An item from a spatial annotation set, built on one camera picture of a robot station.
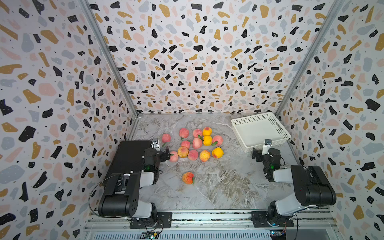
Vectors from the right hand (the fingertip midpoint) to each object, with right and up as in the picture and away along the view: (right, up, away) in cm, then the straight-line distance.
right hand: (263, 148), depth 95 cm
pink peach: (-64, +6, +7) cm, 64 cm away
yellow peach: (-35, +5, +5) cm, 36 cm away
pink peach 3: (-42, +10, +9) cm, 44 cm away
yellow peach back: (-35, +11, +10) cm, 38 cm away
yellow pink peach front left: (-51, -2, -2) cm, 51 cm away
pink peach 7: (-45, -4, -3) cm, 45 cm away
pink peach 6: (-42, +3, +1) cm, 42 cm away
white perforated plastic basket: (-1, +11, +18) cm, 21 cm away
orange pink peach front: (-37, -4, -3) cm, 38 cm away
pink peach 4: (-28, +5, +5) cm, 29 cm away
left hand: (-65, +1, -3) cm, 65 cm away
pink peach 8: (-56, -5, -5) cm, 56 cm away
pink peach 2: (-51, +10, +9) cm, 53 cm away
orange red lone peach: (-47, -15, -11) cm, 51 cm away
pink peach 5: (-50, +3, +3) cm, 50 cm away
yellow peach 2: (-29, -3, 0) cm, 29 cm away
